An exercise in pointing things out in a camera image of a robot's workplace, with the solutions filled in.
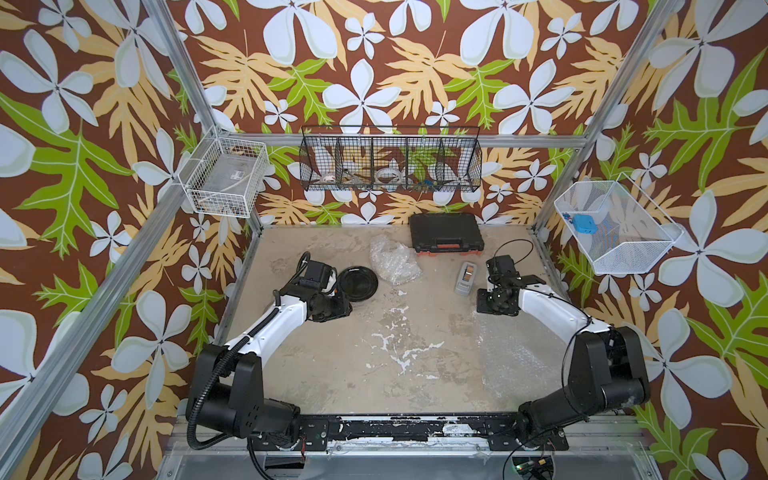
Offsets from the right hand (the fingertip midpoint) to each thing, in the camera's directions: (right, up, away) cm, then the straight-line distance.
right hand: (481, 303), depth 92 cm
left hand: (-41, 0, -4) cm, 42 cm away
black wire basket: (-28, +47, +7) cm, 56 cm away
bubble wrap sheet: (+9, -16, -6) cm, 19 cm away
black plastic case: (-6, +23, +23) cm, 34 cm away
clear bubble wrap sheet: (-27, +13, +10) cm, 31 cm away
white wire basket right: (+35, +21, -15) cm, 43 cm away
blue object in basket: (+29, +24, -5) cm, 38 cm away
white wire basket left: (-78, +38, -5) cm, 87 cm away
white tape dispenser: (-2, +7, +10) cm, 12 cm away
